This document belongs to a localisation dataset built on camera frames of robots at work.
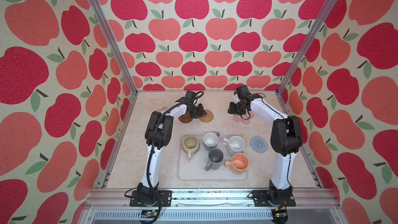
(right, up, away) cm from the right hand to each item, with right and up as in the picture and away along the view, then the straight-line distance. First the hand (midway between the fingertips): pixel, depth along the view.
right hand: (233, 110), depth 98 cm
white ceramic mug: (0, -20, -7) cm, 22 cm away
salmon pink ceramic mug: (0, -29, -14) cm, 32 cm away
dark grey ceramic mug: (-13, -25, -13) cm, 31 cm away
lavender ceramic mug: (-15, -18, -5) cm, 24 cm away
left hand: (-16, -3, +3) cm, 16 cm away
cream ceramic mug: (-27, -20, -8) cm, 35 cm away
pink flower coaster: (+2, -4, -18) cm, 18 cm away
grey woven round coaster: (+14, -20, -6) cm, 25 cm away
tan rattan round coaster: (-16, -6, +6) cm, 18 cm away
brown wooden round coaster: (-31, -5, +1) cm, 31 cm away
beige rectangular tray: (-25, -32, -15) cm, 43 cm away
